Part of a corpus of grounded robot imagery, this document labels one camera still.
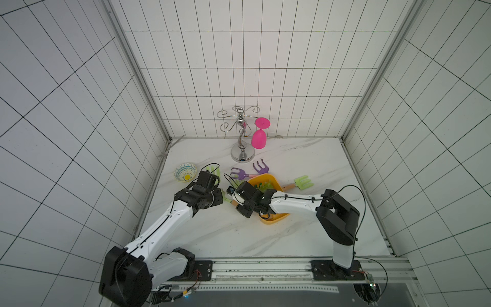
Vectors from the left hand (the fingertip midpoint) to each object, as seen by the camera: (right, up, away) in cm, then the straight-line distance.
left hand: (216, 200), depth 82 cm
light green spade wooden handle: (+41, +5, +16) cm, 44 cm away
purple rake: (+10, +9, +19) cm, 23 cm away
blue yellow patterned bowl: (-20, +11, +19) cm, 29 cm away
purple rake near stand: (+22, +11, +21) cm, 33 cm away
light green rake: (+4, +3, -6) cm, 8 cm away
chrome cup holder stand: (+11, +21, +29) cm, 37 cm away
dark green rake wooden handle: (+24, +5, +12) cm, 27 cm away
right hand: (+8, -4, +6) cm, 11 cm away
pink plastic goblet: (+20, +29, +15) cm, 38 cm away
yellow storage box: (+19, +8, +13) cm, 25 cm away
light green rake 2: (+2, +14, -10) cm, 17 cm away
